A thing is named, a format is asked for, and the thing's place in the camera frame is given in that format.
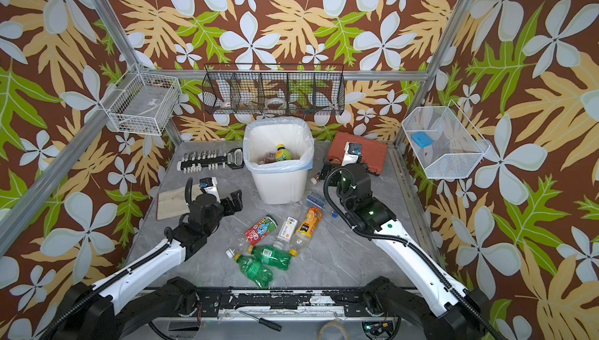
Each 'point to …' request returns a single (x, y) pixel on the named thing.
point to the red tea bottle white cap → (270, 157)
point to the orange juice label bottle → (303, 235)
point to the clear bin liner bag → (264, 135)
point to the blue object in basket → (422, 139)
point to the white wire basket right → (456, 146)
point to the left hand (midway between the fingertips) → (229, 190)
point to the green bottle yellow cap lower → (255, 270)
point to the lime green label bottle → (282, 154)
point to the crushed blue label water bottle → (320, 201)
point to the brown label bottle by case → (315, 178)
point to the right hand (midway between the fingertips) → (335, 158)
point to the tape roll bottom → (333, 324)
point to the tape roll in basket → (276, 103)
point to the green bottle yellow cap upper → (271, 256)
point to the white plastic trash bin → (285, 182)
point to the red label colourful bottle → (258, 232)
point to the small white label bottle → (286, 232)
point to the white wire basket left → (148, 105)
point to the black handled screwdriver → (265, 322)
